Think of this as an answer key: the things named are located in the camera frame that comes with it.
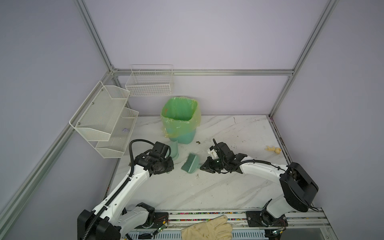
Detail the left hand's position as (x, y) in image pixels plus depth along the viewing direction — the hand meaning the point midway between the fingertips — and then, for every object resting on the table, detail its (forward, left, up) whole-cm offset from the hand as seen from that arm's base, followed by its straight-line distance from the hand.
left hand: (169, 167), depth 78 cm
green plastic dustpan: (+10, -2, 0) cm, 10 cm away
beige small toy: (+18, -69, -10) cm, 72 cm away
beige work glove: (-26, -24, -12) cm, 37 cm away
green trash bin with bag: (+41, -3, -3) cm, 41 cm away
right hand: (+1, -16, -3) cm, 16 cm away
